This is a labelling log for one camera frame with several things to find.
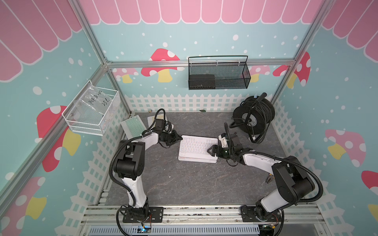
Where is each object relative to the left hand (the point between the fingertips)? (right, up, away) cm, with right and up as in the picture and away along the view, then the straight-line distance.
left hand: (182, 140), depth 96 cm
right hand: (+18, -6, -5) cm, 20 cm away
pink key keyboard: (+14, -11, -4) cm, 18 cm away
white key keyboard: (+6, -4, -2) cm, 8 cm away
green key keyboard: (-38, +8, +15) cm, 42 cm away
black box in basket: (+12, +36, -7) cm, 39 cm away
